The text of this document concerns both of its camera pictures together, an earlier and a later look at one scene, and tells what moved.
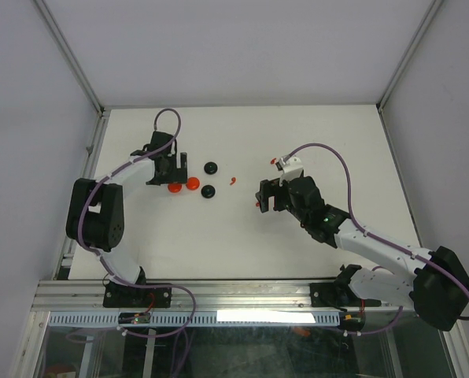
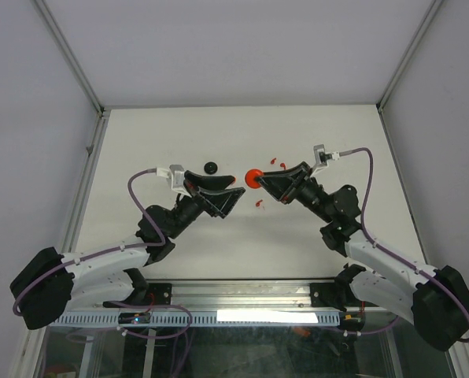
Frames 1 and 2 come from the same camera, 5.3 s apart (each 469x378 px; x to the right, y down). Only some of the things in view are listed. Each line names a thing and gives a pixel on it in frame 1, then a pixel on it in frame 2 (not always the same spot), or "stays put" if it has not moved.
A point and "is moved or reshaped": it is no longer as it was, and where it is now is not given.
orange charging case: [175, 187] is moved or reshaped
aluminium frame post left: [66, 47] stays put
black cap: [210, 168] stays put
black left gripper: [179, 174] → [219, 203]
